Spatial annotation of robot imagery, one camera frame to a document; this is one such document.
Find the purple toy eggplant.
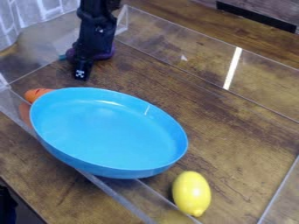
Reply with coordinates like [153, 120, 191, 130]
[59, 42, 115, 63]

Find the blue round plastic tray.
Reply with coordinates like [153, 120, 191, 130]
[29, 87, 188, 179]

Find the yellow toy lemon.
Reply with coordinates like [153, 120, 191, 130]
[172, 171, 211, 217]

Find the clear acrylic enclosure wall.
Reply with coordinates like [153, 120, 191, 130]
[0, 5, 299, 224]

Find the orange toy carrot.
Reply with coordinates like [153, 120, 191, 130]
[19, 88, 52, 128]

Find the dark baseboard strip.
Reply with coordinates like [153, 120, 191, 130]
[216, 1, 296, 33]

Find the white tiled cloth backdrop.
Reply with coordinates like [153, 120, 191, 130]
[0, 0, 80, 52]

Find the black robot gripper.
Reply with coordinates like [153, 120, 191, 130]
[73, 0, 121, 81]

